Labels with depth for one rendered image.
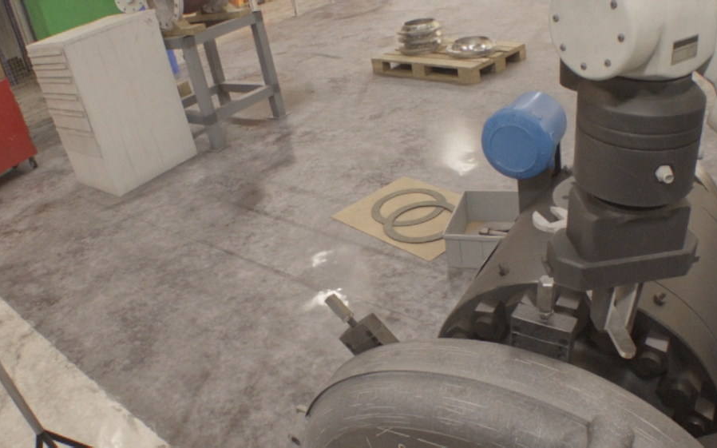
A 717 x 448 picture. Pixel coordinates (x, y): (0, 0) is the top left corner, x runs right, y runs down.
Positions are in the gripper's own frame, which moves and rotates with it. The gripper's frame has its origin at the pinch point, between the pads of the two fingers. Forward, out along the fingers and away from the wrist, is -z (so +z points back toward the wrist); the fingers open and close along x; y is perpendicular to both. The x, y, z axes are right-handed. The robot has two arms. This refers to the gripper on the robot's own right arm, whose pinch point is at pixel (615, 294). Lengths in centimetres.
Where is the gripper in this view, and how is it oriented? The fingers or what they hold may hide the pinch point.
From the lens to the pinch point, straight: 51.9
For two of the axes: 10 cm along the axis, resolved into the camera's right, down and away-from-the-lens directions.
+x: -9.9, 1.2, 0.3
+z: -1.2, -8.4, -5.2
